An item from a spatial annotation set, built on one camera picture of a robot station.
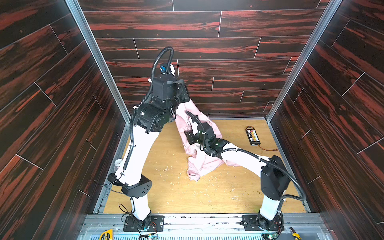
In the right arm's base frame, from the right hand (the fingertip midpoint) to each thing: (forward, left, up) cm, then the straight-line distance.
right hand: (190, 128), depth 84 cm
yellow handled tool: (-47, -52, -22) cm, 73 cm away
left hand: (-2, +2, +30) cm, 30 cm away
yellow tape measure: (-50, +37, -19) cm, 66 cm away
